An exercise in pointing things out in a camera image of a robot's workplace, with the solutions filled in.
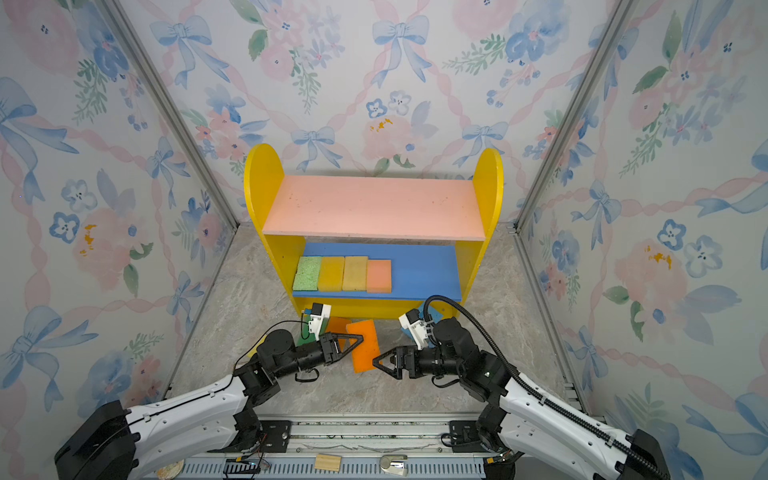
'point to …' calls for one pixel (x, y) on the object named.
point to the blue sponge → (437, 317)
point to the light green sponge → (307, 274)
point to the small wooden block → (330, 462)
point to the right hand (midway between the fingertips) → (382, 362)
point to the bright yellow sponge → (331, 274)
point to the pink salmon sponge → (379, 276)
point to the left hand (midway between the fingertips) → (363, 341)
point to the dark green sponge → (306, 336)
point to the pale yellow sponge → (355, 273)
